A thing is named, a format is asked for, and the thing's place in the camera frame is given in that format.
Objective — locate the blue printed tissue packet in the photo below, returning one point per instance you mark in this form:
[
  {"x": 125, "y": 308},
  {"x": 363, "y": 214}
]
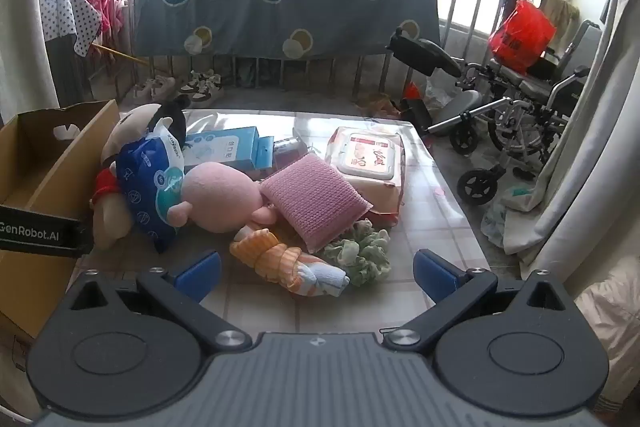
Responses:
[{"x": 145, "y": 187}]

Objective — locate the large plush doll red shirt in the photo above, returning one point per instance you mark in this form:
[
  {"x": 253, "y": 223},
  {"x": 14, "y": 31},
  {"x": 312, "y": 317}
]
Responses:
[{"x": 117, "y": 142}]

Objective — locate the small red item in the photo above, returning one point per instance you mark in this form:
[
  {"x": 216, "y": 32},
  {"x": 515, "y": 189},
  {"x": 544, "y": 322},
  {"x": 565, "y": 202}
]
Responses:
[{"x": 412, "y": 91}]

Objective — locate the beige cloth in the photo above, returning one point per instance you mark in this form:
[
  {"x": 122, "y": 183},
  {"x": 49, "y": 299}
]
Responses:
[{"x": 612, "y": 332}]

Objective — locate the beige towel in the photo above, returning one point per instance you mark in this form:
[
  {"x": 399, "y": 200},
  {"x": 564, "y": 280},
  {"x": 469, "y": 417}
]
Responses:
[{"x": 560, "y": 14}]

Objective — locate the pink scrub sponge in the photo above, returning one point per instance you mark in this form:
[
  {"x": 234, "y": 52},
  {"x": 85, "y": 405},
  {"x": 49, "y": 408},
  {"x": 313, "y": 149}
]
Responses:
[{"x": 315, "y": 197}]

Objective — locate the brown cardboard box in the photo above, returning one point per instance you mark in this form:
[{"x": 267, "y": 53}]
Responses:
[{"x": 47, "y": 167}]

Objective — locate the grey hanging cloth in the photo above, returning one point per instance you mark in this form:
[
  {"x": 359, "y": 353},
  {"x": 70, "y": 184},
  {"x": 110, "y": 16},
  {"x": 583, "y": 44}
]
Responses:
[{"x": 65, "y": 72}]

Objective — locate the white plastic bag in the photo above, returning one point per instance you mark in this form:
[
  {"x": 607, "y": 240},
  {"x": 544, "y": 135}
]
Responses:
[{"x": 505, "y": 214}]

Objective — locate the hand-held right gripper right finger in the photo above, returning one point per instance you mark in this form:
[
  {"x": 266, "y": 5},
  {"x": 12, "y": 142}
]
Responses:
[{"x": 434, "y": 273}]

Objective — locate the pink plush toy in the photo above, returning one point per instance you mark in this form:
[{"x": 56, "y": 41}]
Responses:
[{"x": 220, "y": 197}]

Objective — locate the wet wipes pack white lid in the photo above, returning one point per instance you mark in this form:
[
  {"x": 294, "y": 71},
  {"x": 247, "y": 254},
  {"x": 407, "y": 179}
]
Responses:
[{"x": 367, "y": 157}]

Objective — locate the light blue bandage box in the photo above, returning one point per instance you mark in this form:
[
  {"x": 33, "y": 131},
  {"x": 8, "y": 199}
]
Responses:
[{"x": 220, "y": 149}]

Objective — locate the orange striped socks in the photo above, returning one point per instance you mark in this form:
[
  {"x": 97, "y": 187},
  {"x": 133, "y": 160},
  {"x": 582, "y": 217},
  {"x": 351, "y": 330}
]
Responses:
[{"x": 280, "y": 262}]

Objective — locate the yellow stick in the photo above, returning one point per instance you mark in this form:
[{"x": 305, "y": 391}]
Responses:
[{"x": 122, "y": 54}]

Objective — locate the white curtain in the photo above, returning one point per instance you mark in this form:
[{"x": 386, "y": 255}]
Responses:
[
  {"x": 590, "y": 132},
  {"x": 20, "y": 22}
]

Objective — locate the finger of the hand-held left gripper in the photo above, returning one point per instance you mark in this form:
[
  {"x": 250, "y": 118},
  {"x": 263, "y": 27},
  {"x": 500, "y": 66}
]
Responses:
[{"x": 85, "y": 237}]

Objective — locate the brown and white sneaker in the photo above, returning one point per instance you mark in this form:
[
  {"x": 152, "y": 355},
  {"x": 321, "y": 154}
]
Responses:
[{"x": 202, "y": 88}]

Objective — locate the wheelchair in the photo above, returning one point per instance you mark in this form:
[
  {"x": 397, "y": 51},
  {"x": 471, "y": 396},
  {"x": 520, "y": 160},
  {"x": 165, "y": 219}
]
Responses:
[{"x": 500, "y": 107}]

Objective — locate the polka-dot cloth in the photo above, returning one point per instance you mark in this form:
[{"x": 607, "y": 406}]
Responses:
[{"x": 65, "y": 17}]

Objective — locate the red plastic bag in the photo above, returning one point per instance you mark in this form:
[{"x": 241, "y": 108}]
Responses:
[{"x": 520, "y": 37}]

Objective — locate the green scrunchie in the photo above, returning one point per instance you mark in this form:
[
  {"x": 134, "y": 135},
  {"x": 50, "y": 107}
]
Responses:
[{"x": 360, "y": 257}]

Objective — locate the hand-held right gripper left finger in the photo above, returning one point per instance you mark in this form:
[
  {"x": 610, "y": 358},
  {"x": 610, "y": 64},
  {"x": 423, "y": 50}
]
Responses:
[{"x": 200, "y": 274}]

